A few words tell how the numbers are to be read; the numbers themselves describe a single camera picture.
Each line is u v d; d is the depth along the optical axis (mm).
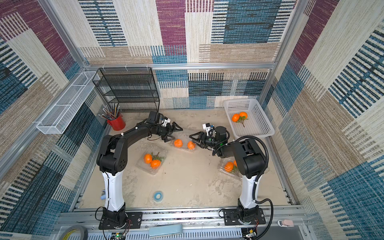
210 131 895
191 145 936
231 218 729
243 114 1097
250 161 525
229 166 847
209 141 851
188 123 1136
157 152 964
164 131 873
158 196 803
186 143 1012
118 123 1064
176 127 893
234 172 867
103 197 796
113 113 1051
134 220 743
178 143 972
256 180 543
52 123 696
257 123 1085
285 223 685
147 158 896
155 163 877
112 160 558
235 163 576
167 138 948
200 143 912
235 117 1083
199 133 857
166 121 975
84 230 699
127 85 1079
